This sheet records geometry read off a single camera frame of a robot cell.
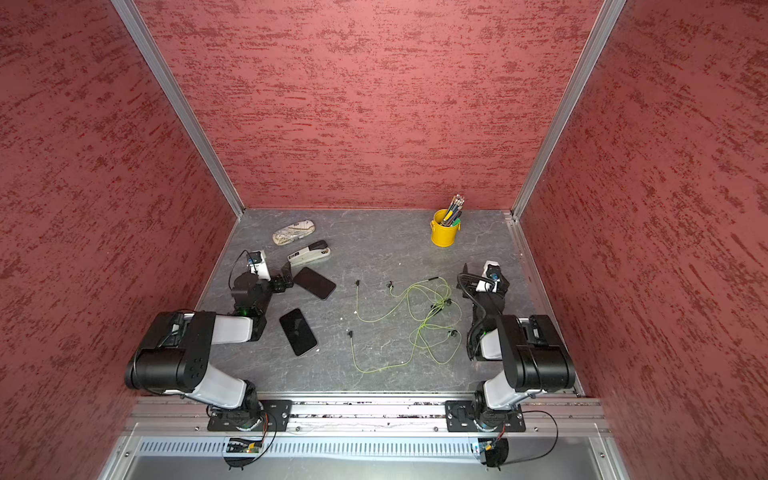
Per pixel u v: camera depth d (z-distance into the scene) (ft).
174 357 1.57
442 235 3.55
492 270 2.43
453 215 3.38
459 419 2.42
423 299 3.18
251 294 2.32
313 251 3.41
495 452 2.29
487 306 2.31
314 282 3.33
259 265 2.62
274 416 2.28
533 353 1.47
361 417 2.48
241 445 2.39
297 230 3.62
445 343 2.86
